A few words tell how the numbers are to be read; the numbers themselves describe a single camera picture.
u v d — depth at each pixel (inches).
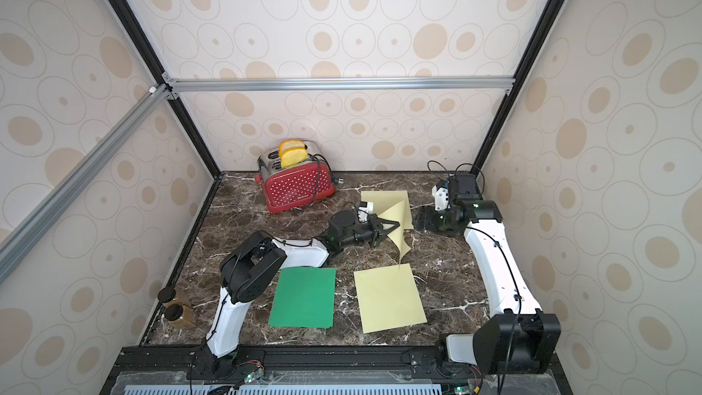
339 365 29.3
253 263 22.6
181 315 29.2
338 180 44.5
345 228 28.5
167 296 32.0
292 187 39.3
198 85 35.9
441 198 28.5
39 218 21.4
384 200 35.2
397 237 32.1
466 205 21.3
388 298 33.6
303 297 33.2
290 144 39.8
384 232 31.8
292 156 38.5
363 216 32.3
